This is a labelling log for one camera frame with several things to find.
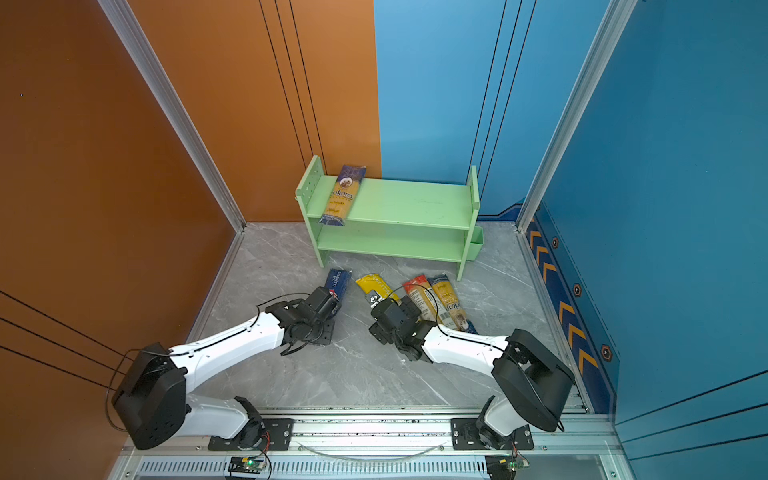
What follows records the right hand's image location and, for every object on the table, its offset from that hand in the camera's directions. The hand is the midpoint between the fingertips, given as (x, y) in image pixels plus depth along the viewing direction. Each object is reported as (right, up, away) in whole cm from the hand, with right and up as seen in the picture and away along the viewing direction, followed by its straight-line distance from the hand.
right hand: (389, 312), depth 87 cm
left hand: (-18, -4, -2) cm, 19 cm away
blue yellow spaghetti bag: (+19, +3, +7) cm, 21 cm away
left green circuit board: (-34, -33, -16) cm, 50 cm away
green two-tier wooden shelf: (+2, +27, -3) cm, 27 cm away
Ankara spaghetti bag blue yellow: (-13, +35, 0) cm, 38 cm away
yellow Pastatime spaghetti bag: (-5, +8, +13) cm, 16 cm away
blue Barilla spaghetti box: (-16, +9, +6) cm, 20 cm away
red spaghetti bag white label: (+10, +5, +9) cm, 15 cm away
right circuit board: (+28, -33, -17) cm, 46 cm away
